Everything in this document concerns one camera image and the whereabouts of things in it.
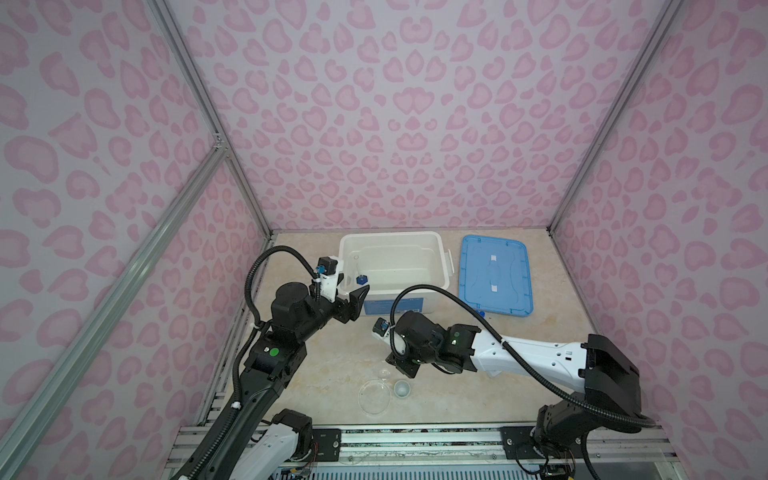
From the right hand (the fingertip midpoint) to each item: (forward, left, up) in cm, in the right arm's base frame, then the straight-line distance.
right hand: (391, 354), depth 76 cm
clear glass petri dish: (-8, +5, -12) cm, 15 cm away
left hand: (+11, +9, +18) cm, 23 cm away
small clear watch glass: (-1, +2, -11) cm, 12 cm away
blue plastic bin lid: (+34, -35, -13) cm, 51 cm away
